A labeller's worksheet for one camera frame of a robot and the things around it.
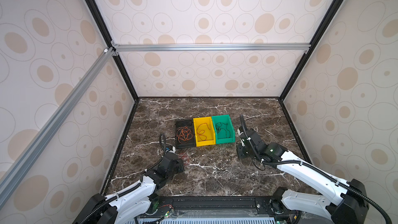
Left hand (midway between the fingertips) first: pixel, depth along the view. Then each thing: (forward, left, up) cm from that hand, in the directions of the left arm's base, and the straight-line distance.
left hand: (187, 159), depth 86 cm
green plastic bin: (+20, -22, -1) cm, 30 cm away
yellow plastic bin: (+13, -13, -1) cm, 18 cm away
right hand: (+3, -27, +10) cm, 29 cm away
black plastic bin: (+10, -1, 0) cm, 11 cm away
